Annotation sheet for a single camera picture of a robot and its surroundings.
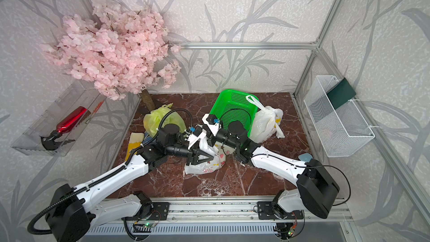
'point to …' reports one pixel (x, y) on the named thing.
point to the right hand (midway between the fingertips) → (199, 124)
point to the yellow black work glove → (135, 140)
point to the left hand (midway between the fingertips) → (210, 157)
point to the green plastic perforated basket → (235, 106)
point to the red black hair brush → (50, 143)
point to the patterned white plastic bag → (266, 122)
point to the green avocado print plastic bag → (157, 119)
